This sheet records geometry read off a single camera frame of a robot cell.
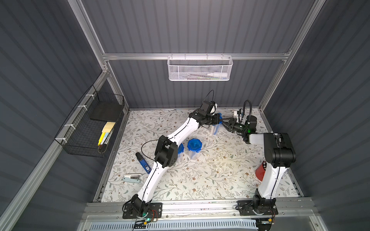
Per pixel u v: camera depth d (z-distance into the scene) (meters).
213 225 0.77
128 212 0.72
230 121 0.89
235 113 0.93
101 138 0.71
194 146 0.86
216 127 1.00
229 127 0.89
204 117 0.77
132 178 0.83
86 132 0.72
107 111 0.82
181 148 0.81
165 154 0.62
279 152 0.53
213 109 0.78
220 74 0.86
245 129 0.82
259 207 0.68
